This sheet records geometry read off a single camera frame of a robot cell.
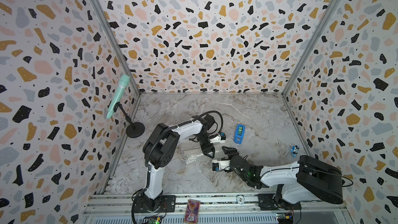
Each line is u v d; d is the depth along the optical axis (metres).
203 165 0.86
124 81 0.77
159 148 0.51
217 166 0.73
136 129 1.00
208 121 0.78
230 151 0.78
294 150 0.92
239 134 0.96
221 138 0.82
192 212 0.70
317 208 0.73
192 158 0.83
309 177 0.44
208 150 0.80
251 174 0.65
